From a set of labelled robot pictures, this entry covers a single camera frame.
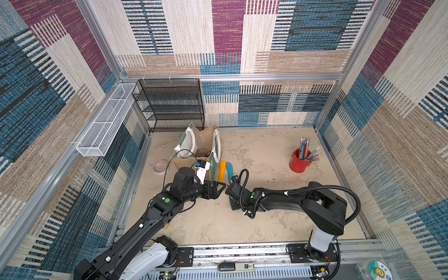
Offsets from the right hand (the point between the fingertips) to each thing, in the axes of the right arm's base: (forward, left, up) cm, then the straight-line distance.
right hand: (238, 201), depth 90 cm
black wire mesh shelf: (+53, +39, +21) cm, 70 cm away
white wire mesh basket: (+13, +57, +36) cm, 68 cm away
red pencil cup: (+17, -33, +6) cm, 38 cm away
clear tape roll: (+21, +44, +1) cm, 49 cm away
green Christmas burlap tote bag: (+25, +23, +16) cm, 37 cm away
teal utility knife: (+18, +4, +3) cm, 19 cm away
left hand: (-1, +9, +20) cm, 22 cm away
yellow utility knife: (+20, +8, +2) cm, 22 cm away
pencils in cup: (+25, -36, +16) cm, 46 cm away
